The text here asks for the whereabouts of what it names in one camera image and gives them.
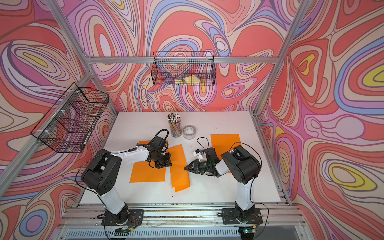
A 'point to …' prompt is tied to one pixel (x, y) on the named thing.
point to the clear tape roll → (189, 132)
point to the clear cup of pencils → (175, 124)
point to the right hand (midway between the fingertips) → (186, 172)
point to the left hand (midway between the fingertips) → (174, 165)
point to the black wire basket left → (67, 125)
